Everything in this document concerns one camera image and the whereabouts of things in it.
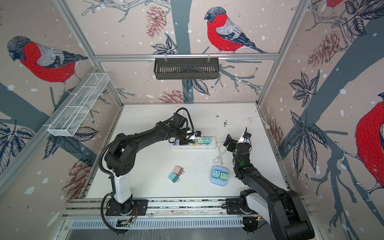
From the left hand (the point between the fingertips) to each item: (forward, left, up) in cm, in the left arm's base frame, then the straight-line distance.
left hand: (194, 137), depth 90 cm
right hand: (-3, -24, +4) cm, 24 cm away
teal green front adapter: (-21, +12, -7) cm, 25 cm away
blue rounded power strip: (-24, -13, -6) cm, 28 cm away
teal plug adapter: (-1, -8, -3) cm, 9 cm away
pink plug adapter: (-17, +9, -7) cm, 21 cm away
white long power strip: (-3, -1, -5) cm, 6 cm away
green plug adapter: (-1, -4, -3) cm, 5 cm away
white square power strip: (+30, +15, -6) cm, 34 cm away
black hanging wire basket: (+47, +6, +19) cm, 51 cm away
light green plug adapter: (-23, -16, -2) cm, 28 cm away
